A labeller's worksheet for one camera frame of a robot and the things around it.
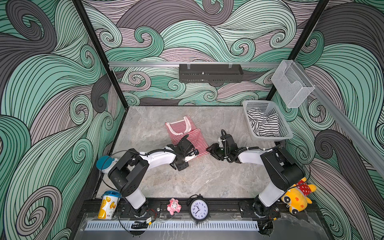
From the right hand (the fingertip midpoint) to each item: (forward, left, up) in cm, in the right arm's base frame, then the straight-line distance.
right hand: (207, 151), depth 93 cm
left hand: (-6, +16, -1) cm, 17 cm away
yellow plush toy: (-27, -40, +6) cm, 49 cm away
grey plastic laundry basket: (+36, -50, +2) cm, 62 cm away
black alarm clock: (-32, +6, +2) cm, 32 cm away
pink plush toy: (-31, +19, +3) cm, 37 cm away
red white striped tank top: (+18, +20, -2) cm, 27 cm away
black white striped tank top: (+20, -41, +1) cm, 45 cm away
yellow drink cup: (-30, +50, +6) cm, 58 cm away
